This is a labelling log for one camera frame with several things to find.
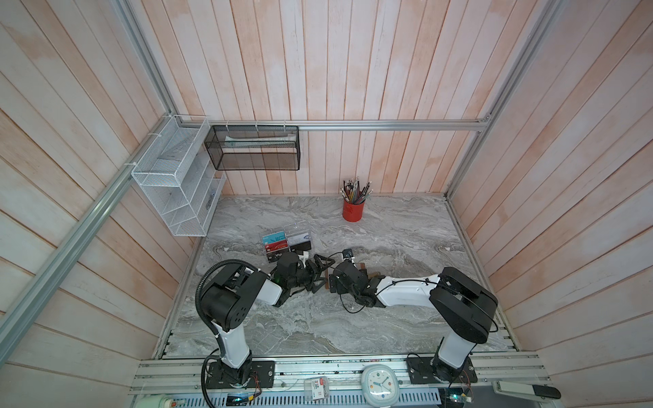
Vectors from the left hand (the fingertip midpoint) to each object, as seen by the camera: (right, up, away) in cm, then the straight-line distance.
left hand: (333, 273), depth 89 cm
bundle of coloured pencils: (+8, +31, +12) cm, 34 cm away
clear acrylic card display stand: (-16, +15, +10) cm, 24 cm away
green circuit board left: (-28, -32, -18) cm, 46 cm away
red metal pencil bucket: (+9, +22, +18) cm, 30 cm away
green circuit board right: (+35, -31, -18) cm, 50 cm away
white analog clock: (+12, -28, -19) cm, 36 cm away
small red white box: (-6, -28, -19) cm, 35 cm away
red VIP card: (-22, +9, +7) cm, 25 cm away
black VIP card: (-22, +5, +6) cm, 24 cm away
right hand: (+3, -2, +4) cm, 5 cm away
